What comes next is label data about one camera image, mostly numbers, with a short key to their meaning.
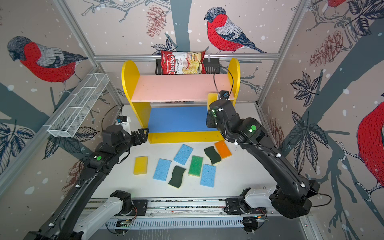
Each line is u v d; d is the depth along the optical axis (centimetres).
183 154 92
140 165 88
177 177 82
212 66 95
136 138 64
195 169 86
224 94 53
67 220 40
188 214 73
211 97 63
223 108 41
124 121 63
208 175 83
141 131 66
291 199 37
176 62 88
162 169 86
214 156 90
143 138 66
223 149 94
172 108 128
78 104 79
